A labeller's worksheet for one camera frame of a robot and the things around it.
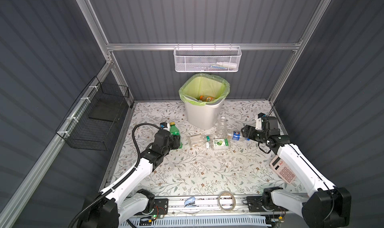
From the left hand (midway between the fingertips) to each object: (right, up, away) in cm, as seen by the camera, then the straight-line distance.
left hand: (176, 137), depth 83 cm
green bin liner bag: (+16, +30, +19) cm, 39 cm away
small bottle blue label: (+37, -1, +12) cm, 39 cm away
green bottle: (-1, +3, -1) cm, 3 cm away
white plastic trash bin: (+16, +11, +4) cm, 19 cm away
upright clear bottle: (+30, +3, +21) cm, 37 cm away
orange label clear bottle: (+18, +24, +19) cm, 35 cm away
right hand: (+41, +3, 0) cm, 41 cm away
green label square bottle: (+27, -6, +8) cm, 29 cm away
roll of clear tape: (+30, -31, -10) cm, 44 cm away
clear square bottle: (+13, -4, +15) cm, 20 cm away
